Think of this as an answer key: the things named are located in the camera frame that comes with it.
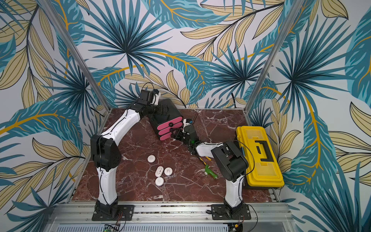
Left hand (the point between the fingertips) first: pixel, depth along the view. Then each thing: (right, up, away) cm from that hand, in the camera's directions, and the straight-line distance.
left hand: (162, 110), depth 92 cm
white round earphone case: (-7, -31, -2) cm, 31 cm away
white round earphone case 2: (+5, -37, -6) cm, 38 cm away
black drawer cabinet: (+4, -4, +3) cm, 6 cm away
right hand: (+7, -13, +1) cm, 15 cm away
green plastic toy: (+29, -37, -6) cm, 48 cm away
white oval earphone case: (-1, -37, -6) cm, 37 cm away
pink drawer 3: (+2, -17, +6) cm, 18 cm away
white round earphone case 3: (0, -41, -10) cm, 43 cm away
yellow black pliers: (+26, -32, 0) cm, 41 cm away
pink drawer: (+5, -9, -2) cm, 10 cm away
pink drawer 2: (+4, -12, +2) cm, 13 cm away
